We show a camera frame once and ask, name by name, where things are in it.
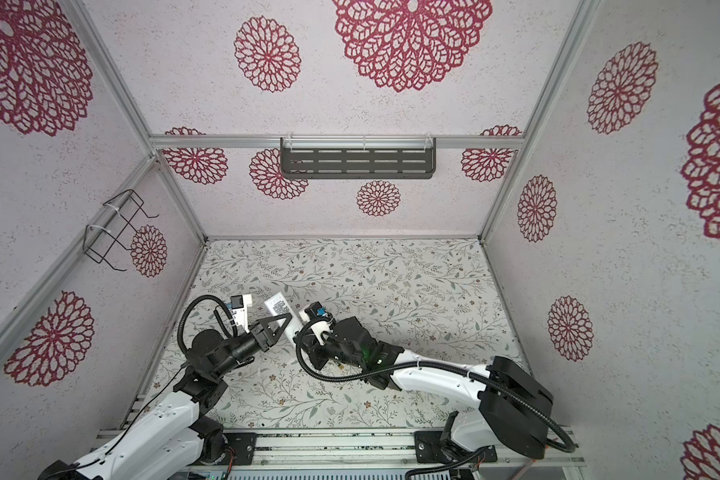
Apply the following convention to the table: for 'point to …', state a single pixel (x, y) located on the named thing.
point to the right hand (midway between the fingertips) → (295, 334)
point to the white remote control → (278, 307)
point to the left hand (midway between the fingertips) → (292, 321)
